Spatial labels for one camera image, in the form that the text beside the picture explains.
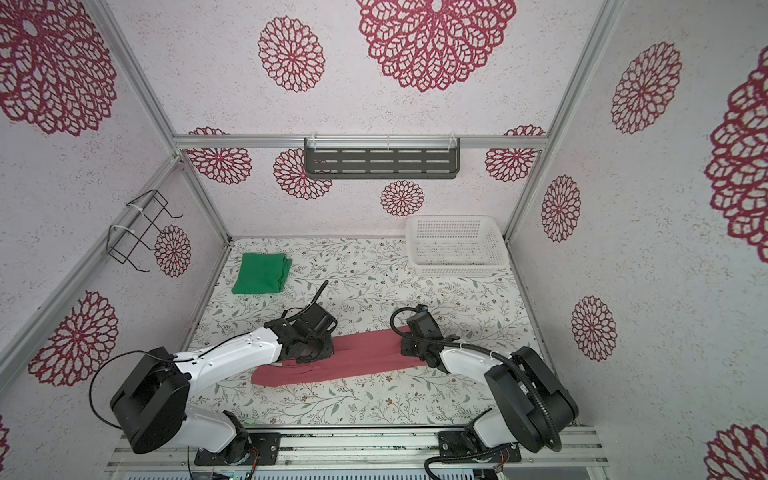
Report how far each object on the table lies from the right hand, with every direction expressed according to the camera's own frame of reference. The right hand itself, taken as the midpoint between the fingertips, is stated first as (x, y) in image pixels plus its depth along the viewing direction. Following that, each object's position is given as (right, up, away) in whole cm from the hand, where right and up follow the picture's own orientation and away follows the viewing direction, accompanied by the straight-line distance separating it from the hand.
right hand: (406, 338), depth 92 cm
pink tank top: (-15, -5, 0) cm, 15 cm away
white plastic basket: (+21, +30, +26) cm, 45 cm away
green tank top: (-50, +20, +14) cm, 56 cm away
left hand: (-23, -3, -6) cm, 24 cm away
